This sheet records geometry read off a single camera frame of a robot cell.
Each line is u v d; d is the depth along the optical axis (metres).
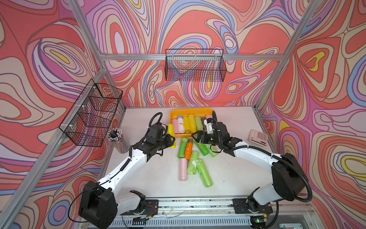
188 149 0.92
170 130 0.82
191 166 0.84
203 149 0.92
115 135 0.84
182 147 0.93
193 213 0.73
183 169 0.84
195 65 0.96
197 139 0.76
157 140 0.65
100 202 0.39
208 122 0.77
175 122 1.05
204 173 0.82
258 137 0.99
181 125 1.04
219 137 0.65
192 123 1.04
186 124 1.05
